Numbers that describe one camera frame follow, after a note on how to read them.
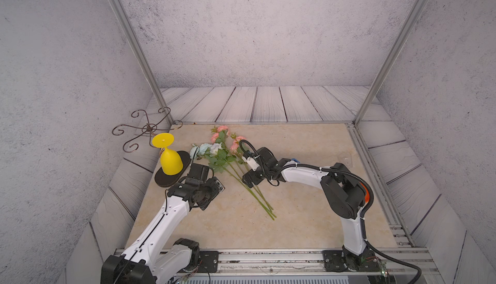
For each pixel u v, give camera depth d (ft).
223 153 3.39
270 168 2.38
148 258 1.33
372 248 1.98
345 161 3.24
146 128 2.51
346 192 1.69
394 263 1.98
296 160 3.25
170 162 2.45
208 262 2.39
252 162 2.74
